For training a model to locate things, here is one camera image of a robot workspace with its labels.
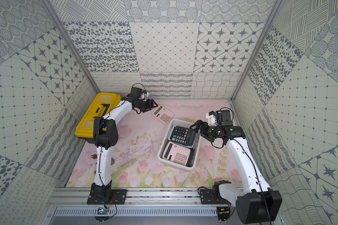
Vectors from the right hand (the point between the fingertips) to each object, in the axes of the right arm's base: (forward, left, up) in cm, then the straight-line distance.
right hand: (196, 132), depth 75 cm
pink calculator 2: (-7, +11, -13) cm, 18 cm away
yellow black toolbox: (+21, +62, -2) cm, 65 cm away
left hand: (+29, +27, -8) cm, 40 cm away
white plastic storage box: (+17, +19, -22) cm, 34 cm away
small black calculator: (+4, +7, -10) cm, 13 cm away
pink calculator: (+28, +21, -18) cm, 40 cm away
